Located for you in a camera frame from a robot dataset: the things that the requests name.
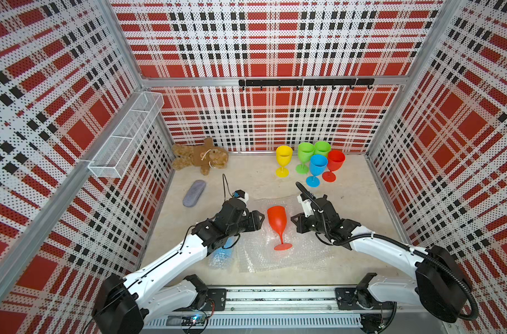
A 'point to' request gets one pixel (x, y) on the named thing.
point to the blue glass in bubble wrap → (222, 257)
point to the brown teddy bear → (206, 156)
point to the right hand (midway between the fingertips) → (295, 218)
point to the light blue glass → (317, 167)
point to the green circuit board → (193, 320)
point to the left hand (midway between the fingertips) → (262, 217)
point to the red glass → (335, 161)
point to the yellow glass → (283, 154)
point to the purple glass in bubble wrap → (193, 193)
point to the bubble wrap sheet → (255, 252)
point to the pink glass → (277, 218)
